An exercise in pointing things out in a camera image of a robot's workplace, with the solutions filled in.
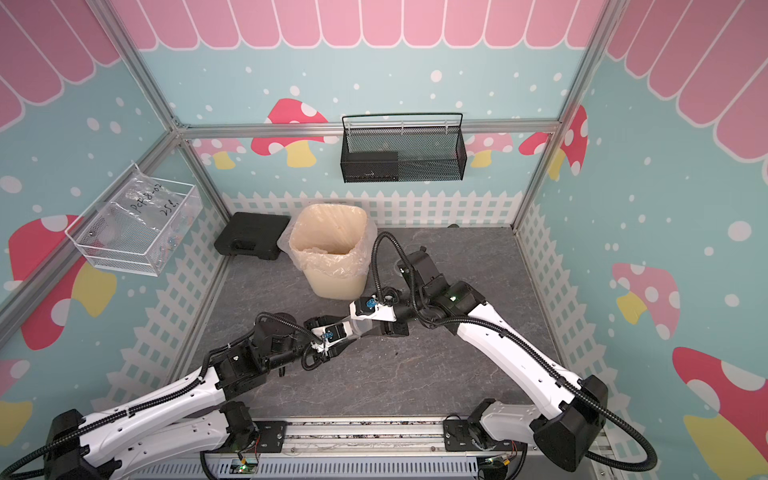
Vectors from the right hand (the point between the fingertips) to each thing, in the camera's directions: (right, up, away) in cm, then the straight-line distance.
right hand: (366, 315), depth 68 cm
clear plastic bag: (-52, +24, +7) cm, 58 cm away
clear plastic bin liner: (-14, +19, +28) cm, 37 cm away
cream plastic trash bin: (-9, +3, +29) cm, 30 cm away
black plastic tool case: (-47, +22, +45) cm, 69 cm away
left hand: (-5, -5, +5) cm, 8 cm away
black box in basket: (-1, +41, +22) cm, 46 cm away
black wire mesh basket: (+9, +45, +24) cm, 52 cm away
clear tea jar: (-1, -2, -5) cm, 5 cm away
